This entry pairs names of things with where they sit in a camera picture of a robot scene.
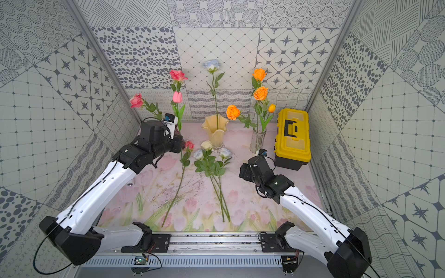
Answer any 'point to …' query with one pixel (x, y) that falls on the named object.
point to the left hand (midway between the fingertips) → (179, 132)
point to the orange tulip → (271, 108)
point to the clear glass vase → (257, 141)
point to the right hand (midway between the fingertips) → (248, 171)
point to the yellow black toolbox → (292, 148)
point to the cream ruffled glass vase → (215, 125)
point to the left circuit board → (139, 260)
